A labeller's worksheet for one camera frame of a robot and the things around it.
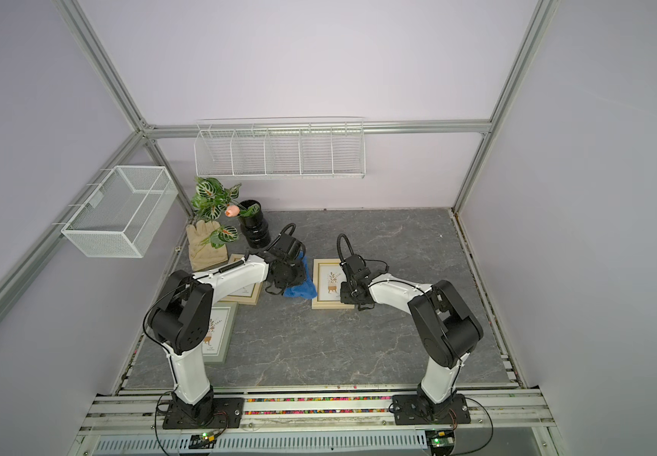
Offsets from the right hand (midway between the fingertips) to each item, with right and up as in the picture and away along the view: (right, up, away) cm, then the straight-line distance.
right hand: (348, 293), depth 95 cm
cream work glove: (-55, +12, +11) cm, 58 cm away
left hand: (-15, +5, -1) cm, 16 cm away
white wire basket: (-67, +25, -13) cm, 73 cm away
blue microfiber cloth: (-14, +2, -4) cm, 14 cm away
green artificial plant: (-41, +30, -12) cm, 52 cm away
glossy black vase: (-34, +23, +7) cm, 42 cm away
